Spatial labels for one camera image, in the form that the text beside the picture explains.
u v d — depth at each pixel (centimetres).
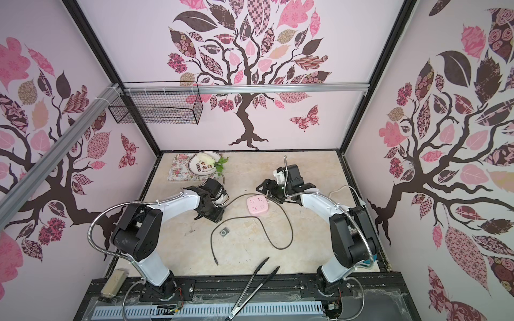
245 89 94
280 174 83
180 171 110
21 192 52
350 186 103
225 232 87
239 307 68
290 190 69
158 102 95
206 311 70
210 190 76
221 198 83
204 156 112
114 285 73
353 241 45
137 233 47
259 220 87
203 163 114
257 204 95
